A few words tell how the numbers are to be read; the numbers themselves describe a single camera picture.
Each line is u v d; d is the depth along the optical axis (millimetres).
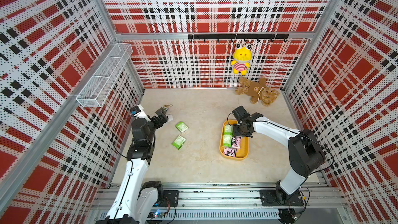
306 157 464
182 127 970
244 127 664
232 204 732
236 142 900
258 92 1103
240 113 734
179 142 907
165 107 1093
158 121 686
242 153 881
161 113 720
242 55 907
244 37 893
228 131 904
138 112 640
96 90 703
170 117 1033
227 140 907
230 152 862
